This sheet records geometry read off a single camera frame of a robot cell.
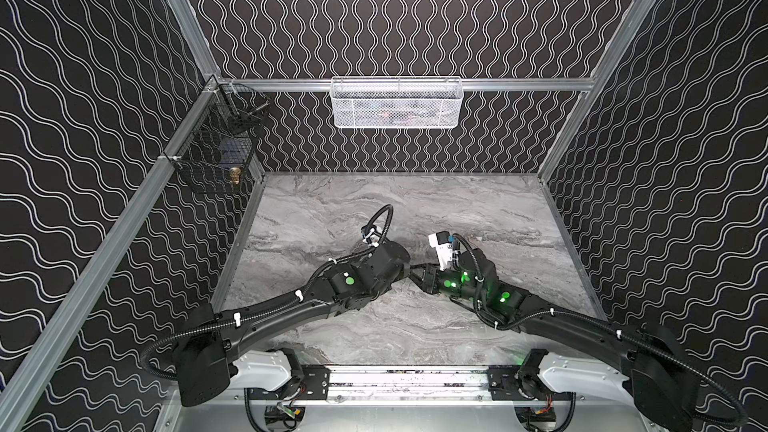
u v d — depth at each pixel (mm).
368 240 667
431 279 689
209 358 388
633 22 781
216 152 941
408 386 750
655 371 408
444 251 692
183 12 764
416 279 714
